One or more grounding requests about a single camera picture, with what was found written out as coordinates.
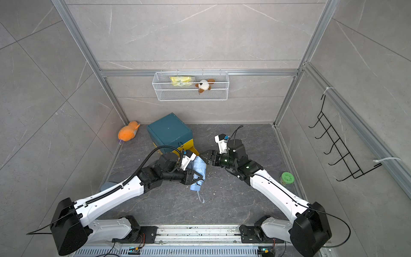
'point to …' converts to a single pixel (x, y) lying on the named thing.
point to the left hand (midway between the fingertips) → (202, 175)
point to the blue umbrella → (198, 165)
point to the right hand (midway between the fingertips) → (205, 156)
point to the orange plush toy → (127, 133)
